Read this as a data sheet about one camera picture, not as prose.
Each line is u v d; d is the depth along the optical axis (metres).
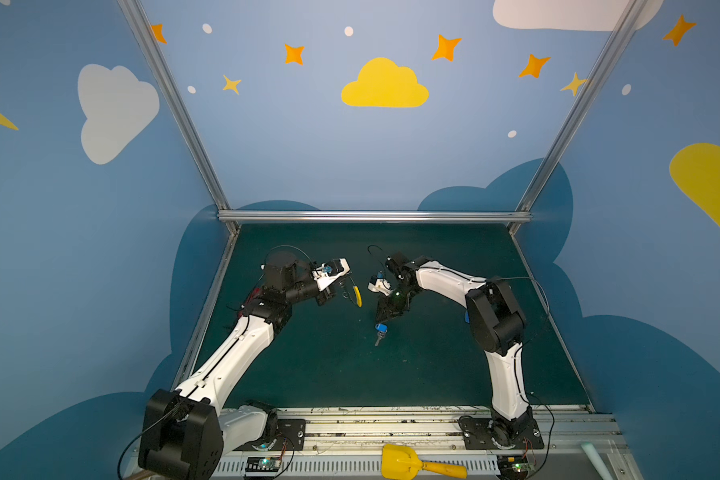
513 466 0.72
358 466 0.78
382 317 0.90
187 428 0.39
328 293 0.68
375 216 1.23
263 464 0.71
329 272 0.63
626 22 0.71
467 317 0.58
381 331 0.92
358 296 0.79
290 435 0.74
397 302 0.84
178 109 0.85
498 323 0.55
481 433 0.75
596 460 0.70
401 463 0.69
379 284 0.90
